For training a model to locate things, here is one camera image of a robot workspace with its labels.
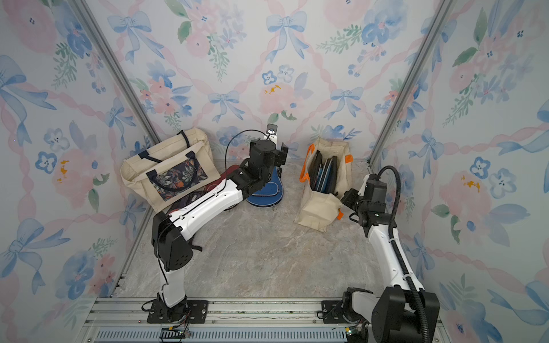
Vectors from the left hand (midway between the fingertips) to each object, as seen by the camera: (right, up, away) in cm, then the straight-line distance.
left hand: (273, 140), depth 77 cm
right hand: (+30, -15, +7) cm, 34 cm away
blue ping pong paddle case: (-2, -21, +23) cm, 31 cm away
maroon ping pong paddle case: (-24, -10, +33) cm, 42 cm away
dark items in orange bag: (+21, -11, +15) cm, 28 cm away
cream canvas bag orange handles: (+17, -26, +7) cm, 32 cm away
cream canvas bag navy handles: (-43, -9, +16) cm, 47 cm away
